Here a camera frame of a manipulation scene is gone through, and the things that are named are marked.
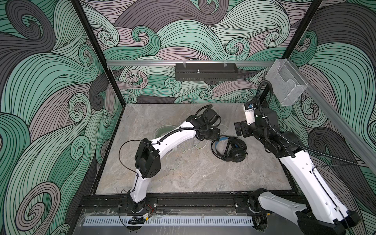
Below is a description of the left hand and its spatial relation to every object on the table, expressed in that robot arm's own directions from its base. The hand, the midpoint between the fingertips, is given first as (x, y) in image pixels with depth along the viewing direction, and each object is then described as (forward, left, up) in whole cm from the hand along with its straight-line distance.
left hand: (216, 136), depth 80 cm
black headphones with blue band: (+1, -12, -17) cm, 20 cm away
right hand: (0, -11, +16) cm, 19 cm away
